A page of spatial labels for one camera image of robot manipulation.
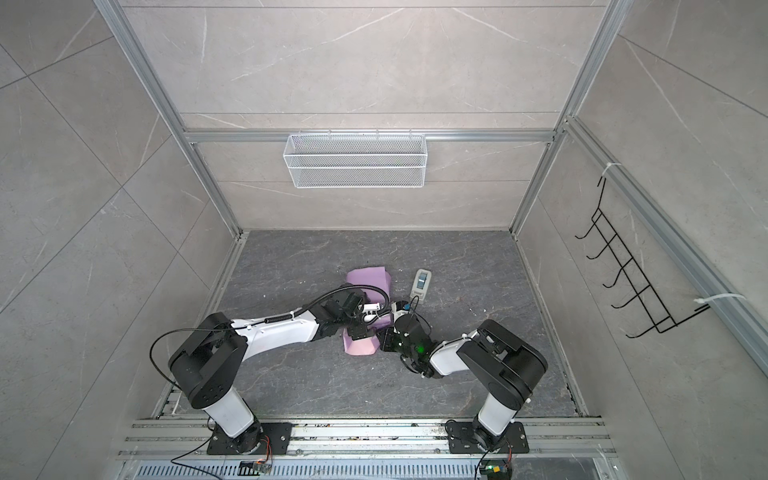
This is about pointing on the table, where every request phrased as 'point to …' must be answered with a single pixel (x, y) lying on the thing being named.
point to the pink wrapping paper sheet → (376, 276)
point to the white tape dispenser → (421, 284)
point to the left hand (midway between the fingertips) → (370, 304)
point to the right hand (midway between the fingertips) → (376, 331)
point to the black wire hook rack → (661, 319)
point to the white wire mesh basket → (355, 161)
